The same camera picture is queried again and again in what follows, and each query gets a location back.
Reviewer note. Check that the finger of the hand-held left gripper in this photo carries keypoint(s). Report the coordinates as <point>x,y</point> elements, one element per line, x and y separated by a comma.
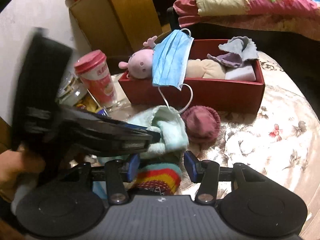
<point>105,127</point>
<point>107,146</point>

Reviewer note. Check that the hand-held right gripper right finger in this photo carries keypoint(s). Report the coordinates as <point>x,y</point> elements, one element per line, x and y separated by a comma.
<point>191,166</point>

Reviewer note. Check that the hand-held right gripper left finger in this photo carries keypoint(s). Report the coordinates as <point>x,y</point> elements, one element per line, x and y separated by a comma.
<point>132,167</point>

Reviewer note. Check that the rainbow striped sock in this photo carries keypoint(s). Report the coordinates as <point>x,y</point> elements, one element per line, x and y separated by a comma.
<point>160,177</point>

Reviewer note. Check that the mint green towel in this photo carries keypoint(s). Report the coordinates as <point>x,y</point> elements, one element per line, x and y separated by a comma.
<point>170,135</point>

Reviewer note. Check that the red cardboard box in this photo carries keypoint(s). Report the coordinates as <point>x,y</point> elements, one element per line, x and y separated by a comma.
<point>212,95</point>

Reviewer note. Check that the pink pig plush toy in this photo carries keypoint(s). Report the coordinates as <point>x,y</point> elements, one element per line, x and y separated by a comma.
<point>141,62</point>

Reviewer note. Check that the blue face mask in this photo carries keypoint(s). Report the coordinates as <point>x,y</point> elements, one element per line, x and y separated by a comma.
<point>170,60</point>

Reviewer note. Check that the beige plush toy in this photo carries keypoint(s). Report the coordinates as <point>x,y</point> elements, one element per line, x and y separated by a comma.
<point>207,68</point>

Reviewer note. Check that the white sponge block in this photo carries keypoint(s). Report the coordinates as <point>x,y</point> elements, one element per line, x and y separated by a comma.
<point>241,73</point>

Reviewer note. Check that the purple cloth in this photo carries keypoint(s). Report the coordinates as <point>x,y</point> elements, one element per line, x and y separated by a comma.
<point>230,61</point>

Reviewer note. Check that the grey cloth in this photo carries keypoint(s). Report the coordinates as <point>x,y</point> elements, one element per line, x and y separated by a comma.
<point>247,50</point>

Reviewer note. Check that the person's left hand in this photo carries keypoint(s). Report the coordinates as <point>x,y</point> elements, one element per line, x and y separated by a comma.
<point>17,167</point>

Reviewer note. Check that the blue snack packet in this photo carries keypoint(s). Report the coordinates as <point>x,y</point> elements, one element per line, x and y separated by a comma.
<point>103,111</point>

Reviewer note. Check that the yellow snack packet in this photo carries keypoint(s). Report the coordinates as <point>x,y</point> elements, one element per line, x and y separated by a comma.
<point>88,105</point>

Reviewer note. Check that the clear glass jar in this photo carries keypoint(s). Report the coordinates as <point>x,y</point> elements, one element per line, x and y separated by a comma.
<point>72,92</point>

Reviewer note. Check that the maroon knit hat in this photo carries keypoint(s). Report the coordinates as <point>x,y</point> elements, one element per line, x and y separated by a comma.
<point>202,125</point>

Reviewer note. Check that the pink lidded paper cup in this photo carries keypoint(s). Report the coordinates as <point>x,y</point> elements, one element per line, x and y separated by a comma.
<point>97,80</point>

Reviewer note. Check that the wooden cabinet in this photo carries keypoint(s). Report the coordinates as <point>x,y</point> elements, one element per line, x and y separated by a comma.
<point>120,17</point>

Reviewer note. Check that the dark bed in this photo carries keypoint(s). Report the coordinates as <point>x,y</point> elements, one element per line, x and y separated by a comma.
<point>212,32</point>

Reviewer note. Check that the pink printed quilt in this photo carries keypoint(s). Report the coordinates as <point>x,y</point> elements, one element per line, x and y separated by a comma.
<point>250,2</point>

